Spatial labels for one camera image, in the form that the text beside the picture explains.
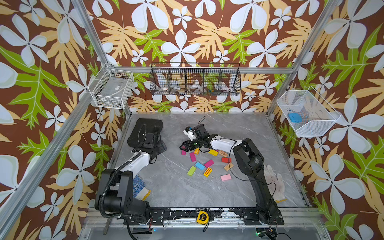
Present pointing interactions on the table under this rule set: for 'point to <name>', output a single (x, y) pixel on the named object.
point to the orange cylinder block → (197, 151)
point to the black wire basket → (195, 79)
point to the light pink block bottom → (225, 177)
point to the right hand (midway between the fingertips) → (183, 145)
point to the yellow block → (213, 152)
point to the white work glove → (275, 184)
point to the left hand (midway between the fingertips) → (160, 145)
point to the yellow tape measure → (202, 218)
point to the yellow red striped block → (208, 172)
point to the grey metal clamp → (109, 220)
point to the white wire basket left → (112, 87)
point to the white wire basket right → (318, 116)
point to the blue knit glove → (138, 185)
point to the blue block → (199, 165)
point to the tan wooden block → (227, 167)
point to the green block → (191, 170)
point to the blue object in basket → (295, 117)
